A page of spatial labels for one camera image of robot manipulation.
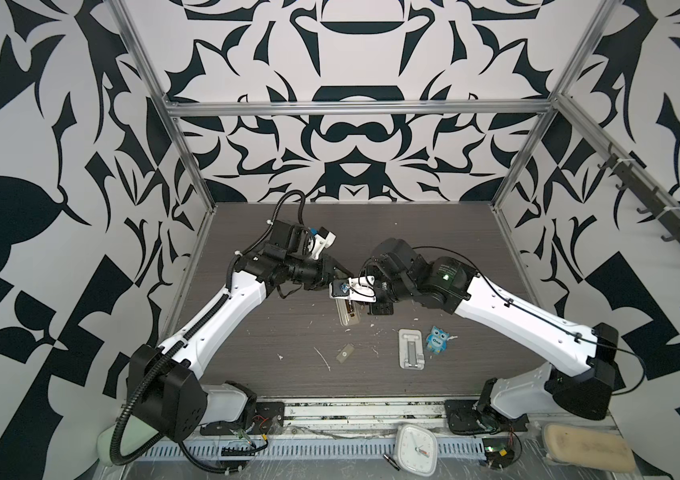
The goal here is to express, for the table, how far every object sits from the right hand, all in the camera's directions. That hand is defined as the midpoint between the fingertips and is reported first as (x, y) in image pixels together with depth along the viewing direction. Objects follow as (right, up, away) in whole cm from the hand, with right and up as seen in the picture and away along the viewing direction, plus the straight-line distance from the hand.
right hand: (352, 288), depth 69 cm
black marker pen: (+9, -39, -1) cm, 40 cm away
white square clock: (+14, -36, -2) cm, 38 cm away
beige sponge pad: (+52, -35, -2) cm, 63 cm away
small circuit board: (+35, -39, +2) cm, 52 cm away
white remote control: (-1, -5, 0) cm, 5 cm away
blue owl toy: (+24, -18, +16) cm, 34 cm away
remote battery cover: (-1, -21, +16) cm, 26 cm away
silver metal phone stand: (+16, -19, +14) cm, 29 cm away
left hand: (0, +3, +2) cm, 4 cm away
